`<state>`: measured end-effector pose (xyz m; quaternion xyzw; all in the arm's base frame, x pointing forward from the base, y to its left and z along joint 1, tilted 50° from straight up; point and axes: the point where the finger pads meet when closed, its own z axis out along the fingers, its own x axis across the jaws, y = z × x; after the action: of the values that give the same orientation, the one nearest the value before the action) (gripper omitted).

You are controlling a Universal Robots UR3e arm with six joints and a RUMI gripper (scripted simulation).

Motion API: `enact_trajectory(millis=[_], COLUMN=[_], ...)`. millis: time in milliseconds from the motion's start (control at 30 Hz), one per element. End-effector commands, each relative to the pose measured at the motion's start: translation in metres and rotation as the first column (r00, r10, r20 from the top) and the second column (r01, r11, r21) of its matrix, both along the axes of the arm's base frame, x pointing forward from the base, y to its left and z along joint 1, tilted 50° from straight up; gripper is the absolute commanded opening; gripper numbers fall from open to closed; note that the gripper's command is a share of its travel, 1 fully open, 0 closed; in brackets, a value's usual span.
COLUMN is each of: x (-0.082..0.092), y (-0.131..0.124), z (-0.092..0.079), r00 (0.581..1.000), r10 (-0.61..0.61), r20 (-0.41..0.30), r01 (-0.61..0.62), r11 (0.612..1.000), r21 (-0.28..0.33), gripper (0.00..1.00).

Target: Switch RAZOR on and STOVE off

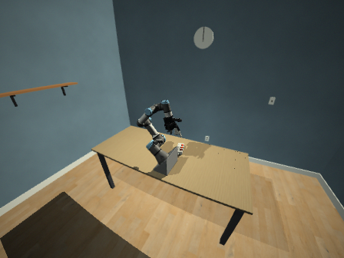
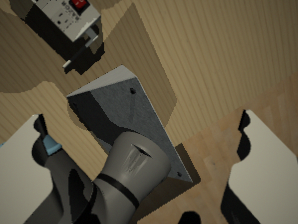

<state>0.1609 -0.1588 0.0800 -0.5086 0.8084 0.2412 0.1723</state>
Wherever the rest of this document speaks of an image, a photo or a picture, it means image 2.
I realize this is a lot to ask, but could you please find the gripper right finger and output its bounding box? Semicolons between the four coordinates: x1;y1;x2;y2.
220;109;298;224

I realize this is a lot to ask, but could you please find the white power strip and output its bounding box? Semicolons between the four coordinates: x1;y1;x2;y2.
32;0;101;69

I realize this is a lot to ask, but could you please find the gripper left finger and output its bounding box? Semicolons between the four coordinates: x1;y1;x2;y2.
0;113;64;224

